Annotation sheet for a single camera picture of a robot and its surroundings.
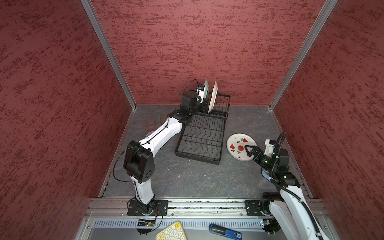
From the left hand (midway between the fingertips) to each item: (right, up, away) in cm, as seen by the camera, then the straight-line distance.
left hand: (205, 100), depth 82 cm
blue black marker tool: (+4, -60, -18) cm, 63 cm away
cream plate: (+4, +1, -4) cm, 6 cm away
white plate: (+21, -29, +15) cm, 39 cm away
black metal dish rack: (-1, -24, +18) cm, 30 cm away
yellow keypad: (-15, -62, -16) cm, 66 cm away
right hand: (+23, -29, -1) cm, 37 cm away
